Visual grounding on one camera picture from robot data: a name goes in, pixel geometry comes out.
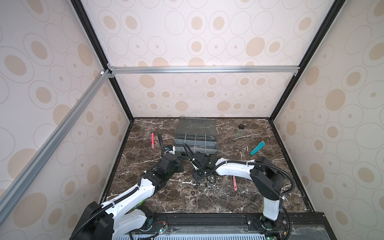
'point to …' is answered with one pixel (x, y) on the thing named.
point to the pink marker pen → (152, 140)
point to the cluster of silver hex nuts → (210, 183)
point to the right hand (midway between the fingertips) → (195, 174)
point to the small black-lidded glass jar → (240, 132)
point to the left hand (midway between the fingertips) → (185, 158)
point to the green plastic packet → (141, 202)
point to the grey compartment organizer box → (199, 133)
